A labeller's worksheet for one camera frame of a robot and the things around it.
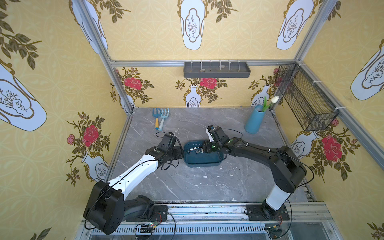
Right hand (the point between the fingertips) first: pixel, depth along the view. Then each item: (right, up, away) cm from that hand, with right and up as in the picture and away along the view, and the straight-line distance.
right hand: (201, 147), depth 90 cm
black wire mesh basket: (+55, +21, -16) cm, 61 cm away
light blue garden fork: (-29, +20, +27) cm, 44 cm away
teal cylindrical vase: (+34, +16, +4) cm, 38 cm away
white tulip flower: (+40, +28, -7) cm, 49 cm away
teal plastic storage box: (-4, -6, +5) cm, 9 cm away
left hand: (-13, -2, -5) cm, 14 cm away
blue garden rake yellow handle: (-34, +21, +27) cm, 48 cm away
